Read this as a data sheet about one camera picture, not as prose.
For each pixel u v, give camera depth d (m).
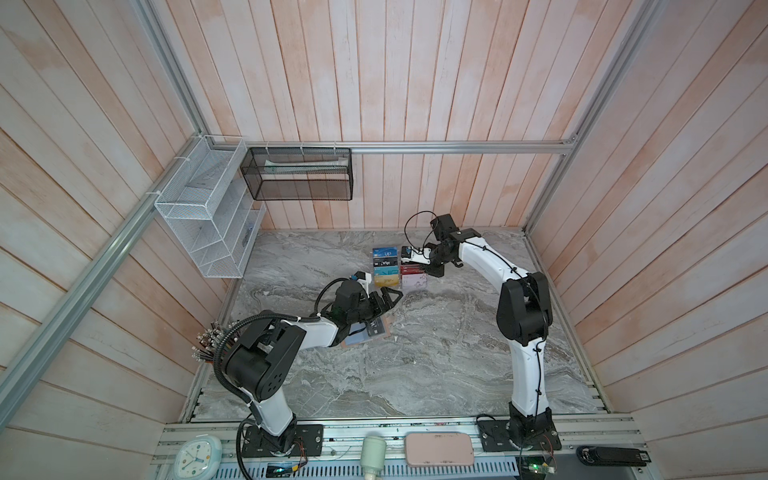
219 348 0.44
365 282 0.86
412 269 0.99
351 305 0.73
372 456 0.66
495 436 0.73
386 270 1.01
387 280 1.02
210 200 0.69
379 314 0.80
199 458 0.69
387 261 1.01
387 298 0.81
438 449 0.71
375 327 0.93
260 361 0.48
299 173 1.07
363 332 0.80
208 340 0.72
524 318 0.56
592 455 0.68
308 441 0.73
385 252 1.01
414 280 1.01
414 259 0.88
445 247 0.75
